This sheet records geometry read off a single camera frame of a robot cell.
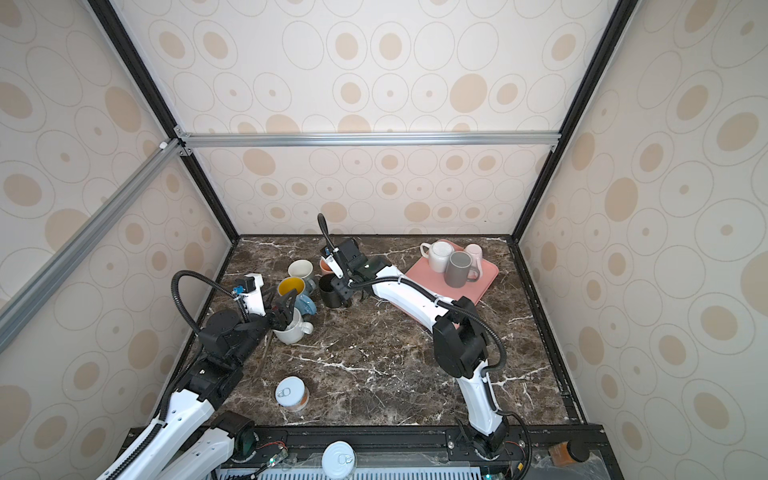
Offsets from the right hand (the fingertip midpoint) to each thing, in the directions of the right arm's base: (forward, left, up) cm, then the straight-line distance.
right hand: (345, 278), depth 89 cm
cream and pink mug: (+9, +9, -6) cm, 14 cm away
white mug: (+14, -30, -6) cm, 34 cm away
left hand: (-12, +10, +13) cm, 20 cm away
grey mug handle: (+7, -36, -6) cm, 37 cm away
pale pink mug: (+15, -43, -6) cm, 46 cm away
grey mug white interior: (+9, +17, -6) cm, 20 cm away
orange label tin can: (-30, +13, -9) cm, 34 cm away
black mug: (+1, +7, -10) cm, 12 cm away
